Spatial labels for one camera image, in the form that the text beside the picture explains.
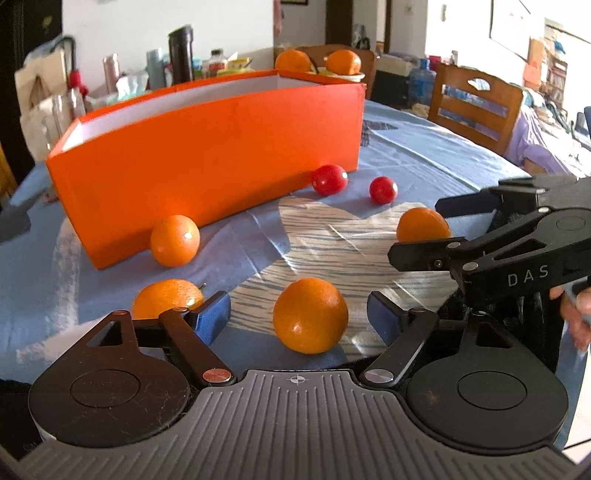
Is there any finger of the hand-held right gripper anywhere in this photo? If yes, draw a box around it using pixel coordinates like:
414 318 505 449
435 185 502 219
388 208 555 280

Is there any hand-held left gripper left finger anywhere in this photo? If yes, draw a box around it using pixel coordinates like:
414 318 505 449
86 291 238 387

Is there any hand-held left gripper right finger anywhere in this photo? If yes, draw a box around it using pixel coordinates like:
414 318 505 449
359 292 513 388

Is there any large orange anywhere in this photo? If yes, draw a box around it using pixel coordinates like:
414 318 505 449
272 278 350 356

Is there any orange cardboard box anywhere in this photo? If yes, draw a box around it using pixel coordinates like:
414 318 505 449
45 69 368 271

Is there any person's right hand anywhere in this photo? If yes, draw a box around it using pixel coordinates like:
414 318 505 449
549 285 591 352

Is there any orange with stem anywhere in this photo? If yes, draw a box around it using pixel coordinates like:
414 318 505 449
132 278 206 320

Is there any blue printed tablecloth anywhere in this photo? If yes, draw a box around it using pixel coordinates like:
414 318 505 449
0 99 591 384

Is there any red tomato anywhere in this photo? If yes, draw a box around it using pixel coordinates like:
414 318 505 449
311 164 349 197
369 176 399 206

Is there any purple cloth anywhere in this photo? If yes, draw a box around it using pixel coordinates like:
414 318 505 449
505 105 583 177

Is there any wooden slatted chair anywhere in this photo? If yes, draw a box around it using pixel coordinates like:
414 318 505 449
427 62 525 156
295 44 378 100

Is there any blue water jug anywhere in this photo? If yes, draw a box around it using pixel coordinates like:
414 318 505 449
408 58 437 110

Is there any white bowl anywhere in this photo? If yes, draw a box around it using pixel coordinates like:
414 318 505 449
316 69 366 82

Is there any white tissue box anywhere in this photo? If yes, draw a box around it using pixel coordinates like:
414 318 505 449
115 74 151 100

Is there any grey bottle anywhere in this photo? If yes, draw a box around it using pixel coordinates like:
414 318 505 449
146 48 167 91

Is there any black thermos flask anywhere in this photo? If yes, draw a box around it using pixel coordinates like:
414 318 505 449
167 25 195 85

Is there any red folded umbrella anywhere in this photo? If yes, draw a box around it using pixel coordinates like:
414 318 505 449
69 69 90 98

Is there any white tote bag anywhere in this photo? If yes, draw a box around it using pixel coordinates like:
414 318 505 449
14 37 77 160

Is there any wall picture frame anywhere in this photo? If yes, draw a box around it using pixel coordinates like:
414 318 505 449
489 0 532 64

